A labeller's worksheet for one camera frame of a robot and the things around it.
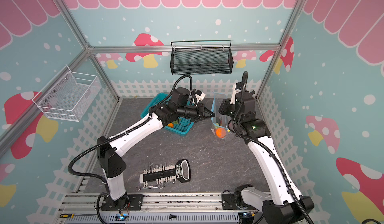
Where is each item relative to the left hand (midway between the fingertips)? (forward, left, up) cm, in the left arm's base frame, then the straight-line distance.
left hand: (214, 118), depth 69 cm
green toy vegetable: (-5, +17, +4) cm, 18 cm away
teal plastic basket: (-5, +13, +1) cm, 14 cm away
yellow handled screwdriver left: (-37, +66, -31) cm, 82 cm away
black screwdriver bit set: (-18, +28, -30) cm, 45 cm away
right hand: (+7, -4, +5) cm, 10 cm away
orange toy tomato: (-1, -4, -10) cm, 11 cm away
